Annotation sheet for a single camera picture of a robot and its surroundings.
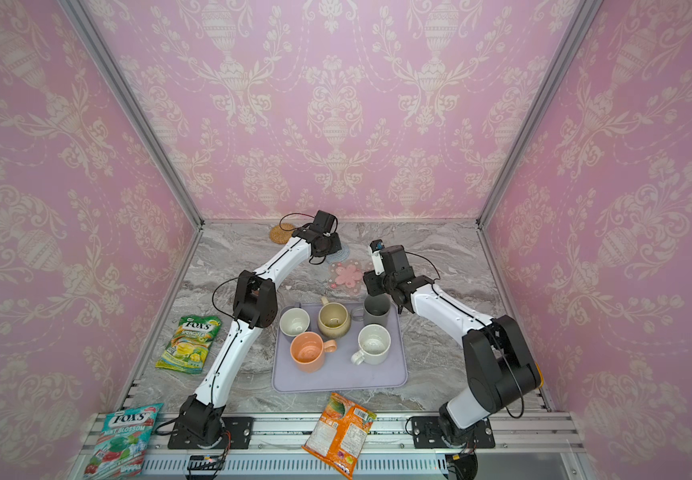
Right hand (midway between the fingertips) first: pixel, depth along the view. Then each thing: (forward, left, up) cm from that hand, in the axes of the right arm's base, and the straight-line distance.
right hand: (373, 274), depth 91 cm
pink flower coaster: (+9, +8, -12) cm, 17 cm away
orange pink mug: (-18, +20, -10) cm, 29 cm away
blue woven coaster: (+16, +11, -11) cm, 22 cm away
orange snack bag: (-40, +11, -10) cm, 43 cm away
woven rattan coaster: (+29, +34, -11) cm, 45 cm away
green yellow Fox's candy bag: (-17, +55, -9) cm, 58 cm away
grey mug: (-8, -1, -7) cm, 11 cm away
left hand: (+20, +11, -10) cm, 25 cm away
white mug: (-17, +1, -10) cm, 20 cm away
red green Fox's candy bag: (-42, +63, -9) cm, 76 cm away
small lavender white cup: (-11, +24, -7) cm, 28 cm away
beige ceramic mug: (-9, +13, -10) cm, 19 cm away
